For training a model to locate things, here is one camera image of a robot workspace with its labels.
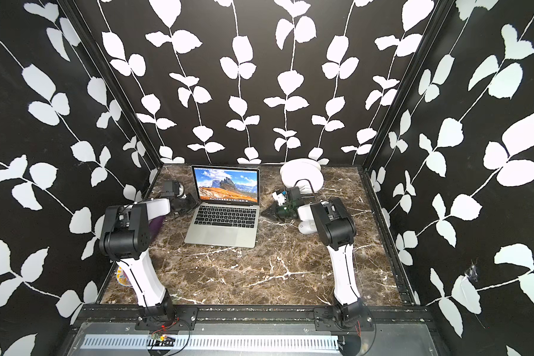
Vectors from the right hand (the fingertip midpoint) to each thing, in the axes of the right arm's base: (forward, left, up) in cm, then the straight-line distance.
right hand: (261, 211), depth 100 cm
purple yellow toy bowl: (-31, +49, +2) cm, 58 cm away
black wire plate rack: (+9, -23, +7) cm, 25 cm away
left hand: (+6, +29, +2) cm, 29 cm away
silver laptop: (+6, +15, +3) cm, 16 cm away
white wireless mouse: (-8, -21, 0) cm, 22 cm away
